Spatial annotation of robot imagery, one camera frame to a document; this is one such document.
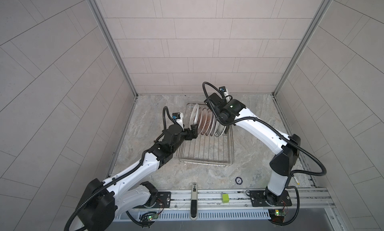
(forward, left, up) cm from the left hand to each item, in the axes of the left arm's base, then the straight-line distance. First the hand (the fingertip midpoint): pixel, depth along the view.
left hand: (194, 124), depth 79 cm
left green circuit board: (-39, +17, -15) cm, 45 cm away
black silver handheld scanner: (-37, -1, -13) cm, 39 cm away
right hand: (+8, -18, +5) cm, 21 cm away
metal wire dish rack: (-7, -8, -16) cm, 19 cm away
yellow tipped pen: (-25, -54, -16) cm, 62 cm away
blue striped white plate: (+2, -15, -8) cm, 17 cm away
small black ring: (-23, -23, -17) cm, 37 cm away
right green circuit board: (-38, -39, -18) cm, 57 cm away
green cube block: (-32, -16, -16) cm, 39 cm away
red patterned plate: (+5, -3, -1) cm, 6 cm away
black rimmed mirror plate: (0, -18, -4) cm, 18 cm away
